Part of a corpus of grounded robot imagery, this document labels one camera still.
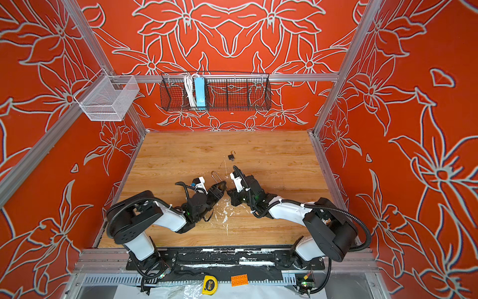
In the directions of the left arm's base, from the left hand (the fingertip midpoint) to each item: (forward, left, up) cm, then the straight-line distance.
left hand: (227, 184), depth 84 cm
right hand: (-3, +1, -2) cm, 4 cm away
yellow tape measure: (-37, +3, -8) cm, 38 cm away
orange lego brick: (-35, -8, -9) cm, 37 cm away
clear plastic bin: (+34, +63, +22) cm, 75 cm away
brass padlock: (+5, +8, 0) cm, 9 cm away
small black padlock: (+24, 0, -9) cm, 26 cm away
